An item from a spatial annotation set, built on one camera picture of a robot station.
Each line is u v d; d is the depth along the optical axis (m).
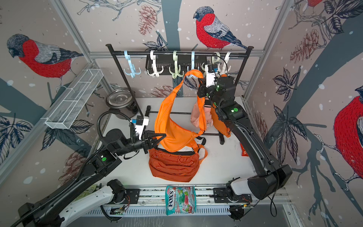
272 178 0.37
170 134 0.65
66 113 0.72
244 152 0.88
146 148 0.54
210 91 0.56
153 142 0.57
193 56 0.60
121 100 1.01
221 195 0.73
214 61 0.64
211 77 0.55
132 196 0.73
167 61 0.64
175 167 0.76
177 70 0.68
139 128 0.54
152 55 0.60
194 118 0.98
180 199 0.70
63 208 0.43
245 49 0.93
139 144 0.54
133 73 0.69
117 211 0.71
